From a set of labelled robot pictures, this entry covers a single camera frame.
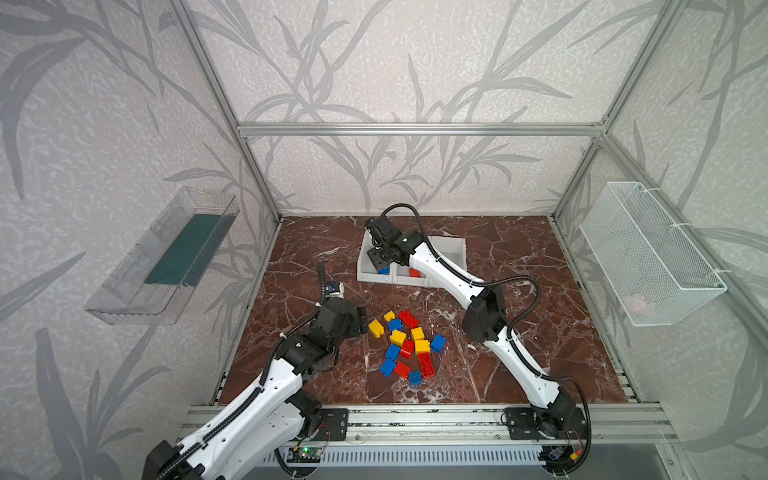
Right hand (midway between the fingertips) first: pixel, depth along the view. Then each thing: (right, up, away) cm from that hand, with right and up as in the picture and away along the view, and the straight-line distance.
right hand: (382, 244), depth 97 cm
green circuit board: (-17, -51, -26) cm, 59 cm away
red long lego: (+9, -23, -6) cm, 26 cm away
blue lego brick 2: (+17, -28, -12) cm, 35 cm away
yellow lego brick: (-1, -25, -9) cm, 27 cm away
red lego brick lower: (+7, -35, -14) cm, 38 cm away
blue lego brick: (+1, -9, +2) cm, 9 cm away
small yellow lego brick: (+3, -22, -4) cm, 23 cm away
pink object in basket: (+64, -14, -24) cm, 70 cm away
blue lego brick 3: (+3, -34, -14) cm, 37 cm away
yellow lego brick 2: (+11, -26, -10) cm, 30 cm away
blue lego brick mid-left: (+4, -31, -12) cm, 33 cm away
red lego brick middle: (+8, -30, -12) cm, 33 cm away
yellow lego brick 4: (+5, -28, -10) cm, 30 cm away
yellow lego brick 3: (+13, -29, -12) cm, 34 cm away
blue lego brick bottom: (+10, -36, -17) cm, 41 cm away
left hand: (-5, -16, -16) cm, 23 cm away
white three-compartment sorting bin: (+25, -2, +14) cm, 29 cm away
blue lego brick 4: (+5, -25, -6) cm, 26 cm away
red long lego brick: (+14, -34, -14) cm, 39 cm away
